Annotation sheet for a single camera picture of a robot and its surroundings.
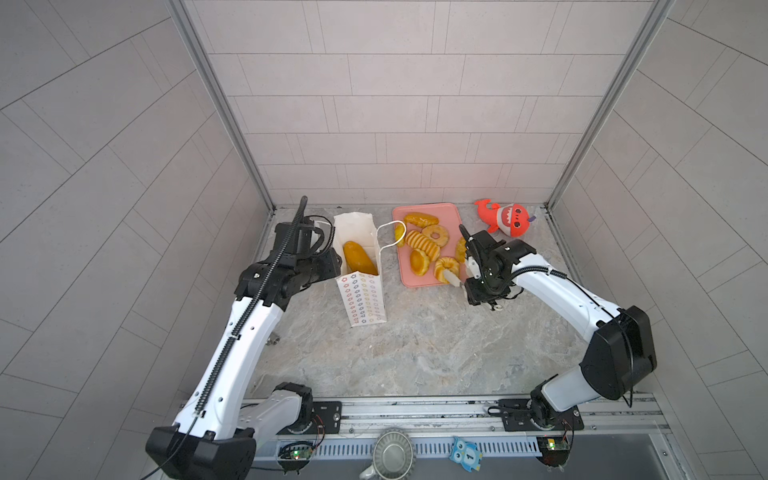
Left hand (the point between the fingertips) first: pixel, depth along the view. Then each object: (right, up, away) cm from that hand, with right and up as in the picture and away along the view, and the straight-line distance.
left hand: (344, 257), depth 72 cm
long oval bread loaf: (0, -3, +17) cm, 17 cm away
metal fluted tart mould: (+12, -44, -5) cm, 46 cm away
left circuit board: (-10, -43, -7) cm, 44 cm away
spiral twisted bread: (+19, +3, +30) cm, 36 cm away
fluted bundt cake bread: (+28, -4, +25) cm, 38 cm away
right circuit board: (+49, -44, -3) cm, 66 cm away
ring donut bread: (+29, +5, +34) cm, 45 cm away
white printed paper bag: (+1, +2, +18) cm, 18 cm away
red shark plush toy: (+53, +10, +32) cm, 63 cm away
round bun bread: (+20, -4, +24) cm, 31 cm away
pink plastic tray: (+32, +11, +41) cm, 53 cm away
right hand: (+34, -13, +10) cm, 38 cm away
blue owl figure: (+29, -43, -6) cm, 52 cm away
